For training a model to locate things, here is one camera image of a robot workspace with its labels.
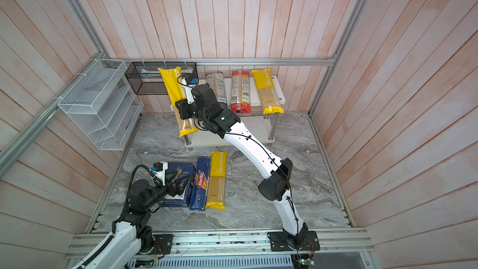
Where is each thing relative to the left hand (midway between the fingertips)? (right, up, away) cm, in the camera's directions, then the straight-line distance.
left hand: (184, 177), depth 81 cm
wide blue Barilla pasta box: (0, +1, +7) cm, 7 cm away
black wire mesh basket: (-28, +50, +23) cm, 62 cm away
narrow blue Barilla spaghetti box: (+6, -9, +2) cm, 11 cm away
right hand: (0, +31, -11) cm, 33 cm away
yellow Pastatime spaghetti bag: (+14, -3, +8) cm, 16 cm away
